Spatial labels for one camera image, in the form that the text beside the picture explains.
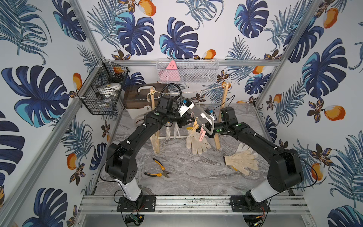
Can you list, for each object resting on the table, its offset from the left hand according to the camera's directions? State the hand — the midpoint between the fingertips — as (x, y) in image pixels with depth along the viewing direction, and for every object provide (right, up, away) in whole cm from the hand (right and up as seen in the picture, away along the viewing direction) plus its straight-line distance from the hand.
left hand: (192, 115), depth 78 cm
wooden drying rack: (+19, -15, +22) cm, 33 cm away
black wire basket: (-57, +29, +16) cm, 66 cm away
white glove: (-9, -9, +10) cm, 16 cm away
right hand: (+3, -8, +3) cm, 9 cm away
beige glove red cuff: (-23, -15, +14) cm, 31 cm away
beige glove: (+32, -28, +11) cm, 44 cm away
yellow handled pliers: (-19, -35, +6) cm, 40 cm away
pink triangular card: (-13, +27, +12) cm, 32 cm away
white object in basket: (-47, +14, +2) cm, 49 cm away
